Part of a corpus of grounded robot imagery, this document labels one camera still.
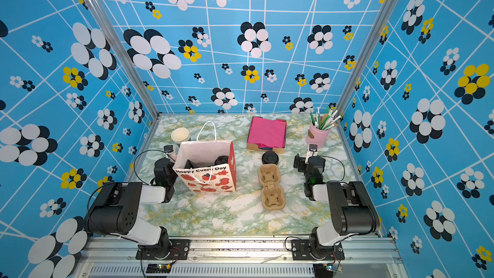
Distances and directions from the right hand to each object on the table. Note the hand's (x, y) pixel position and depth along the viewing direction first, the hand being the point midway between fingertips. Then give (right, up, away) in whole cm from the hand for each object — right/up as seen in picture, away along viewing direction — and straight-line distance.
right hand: (311, 154), depth 93 cm
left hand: (-64, +1, 0) cm, 64 cm away
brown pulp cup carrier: (-20, -18, -8) cm, 28 cm away
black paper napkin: (-56, -3, -13) cm, 57 cm away
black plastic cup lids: (-20, -2, +5) cm, 21 cm away
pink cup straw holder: (+4, +9, +5) cm, 11 cm away
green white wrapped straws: (+7, +16, -1) cm, 18 cm away
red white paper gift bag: (-43, +1, -10) cm, 44 cm away
